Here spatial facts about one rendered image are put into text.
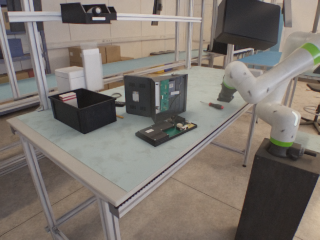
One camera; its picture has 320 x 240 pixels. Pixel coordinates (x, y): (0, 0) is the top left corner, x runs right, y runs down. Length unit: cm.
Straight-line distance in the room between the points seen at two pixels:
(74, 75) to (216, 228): 150
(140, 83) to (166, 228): 119
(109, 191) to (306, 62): 100
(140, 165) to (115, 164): 9
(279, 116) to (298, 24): 628
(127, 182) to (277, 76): 80
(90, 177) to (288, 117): 96
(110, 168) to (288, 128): 90
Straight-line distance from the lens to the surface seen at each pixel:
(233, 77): 108
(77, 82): 129
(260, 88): 106
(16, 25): 259
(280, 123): 124
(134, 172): 73
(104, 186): 69
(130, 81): 111
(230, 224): 195
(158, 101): 104
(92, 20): 116
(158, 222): 189
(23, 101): 206
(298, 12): 744
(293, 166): 127
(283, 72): 112
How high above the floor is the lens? 144
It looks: 24 degrees down
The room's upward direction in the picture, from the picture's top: straight up
